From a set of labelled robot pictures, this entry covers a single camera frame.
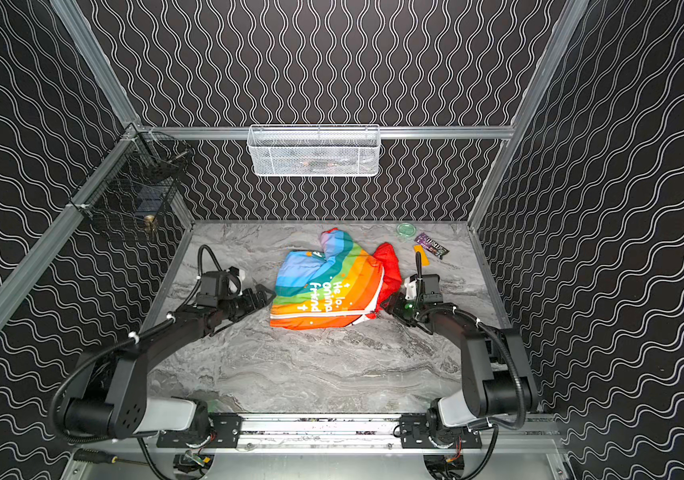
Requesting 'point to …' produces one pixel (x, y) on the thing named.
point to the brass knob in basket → (149, 223)
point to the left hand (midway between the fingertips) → (274, 300)
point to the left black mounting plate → (225, 431)
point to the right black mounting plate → (414, 430)
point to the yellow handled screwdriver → (98, 456)
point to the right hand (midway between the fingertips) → (389, 307)
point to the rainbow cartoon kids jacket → (338, 286)
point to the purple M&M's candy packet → (432, 246)
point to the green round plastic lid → (406, 229)
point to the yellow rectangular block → (419, 248)
